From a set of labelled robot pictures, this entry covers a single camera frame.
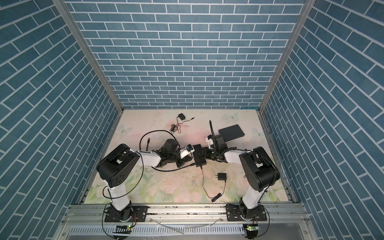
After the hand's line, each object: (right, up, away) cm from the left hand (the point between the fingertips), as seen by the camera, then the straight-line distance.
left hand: (190, 158), depth 93 cm
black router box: (+29, +15, +15) cm, 36 cm away
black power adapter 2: (+18, -9, -8) cm, 22 cm away
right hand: (+5, +3, 0) cm, 6 cm away
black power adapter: (-8, +27, +22) cm, 36 cm away
